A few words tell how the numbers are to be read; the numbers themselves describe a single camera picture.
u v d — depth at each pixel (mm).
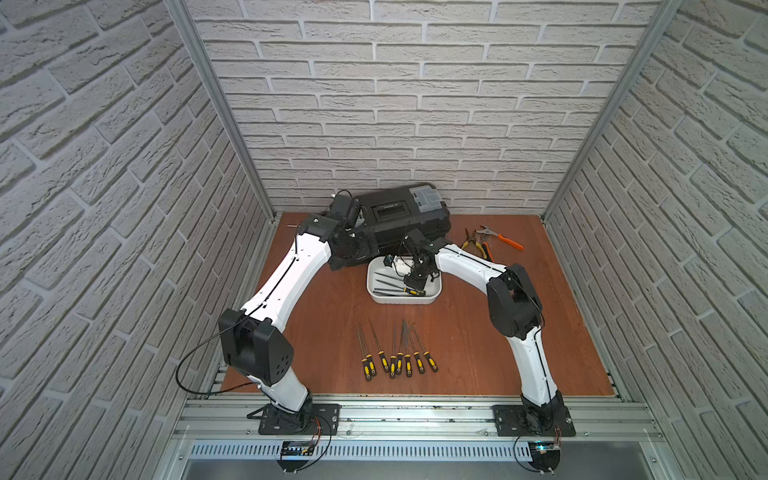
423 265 740
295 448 725
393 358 832
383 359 832
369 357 833
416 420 758
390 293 955
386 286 974
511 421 730
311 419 725
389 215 983
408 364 819
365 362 829
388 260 880
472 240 1107
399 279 971
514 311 560
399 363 823
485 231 1139
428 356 850
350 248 669
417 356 844
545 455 699
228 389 447
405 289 949
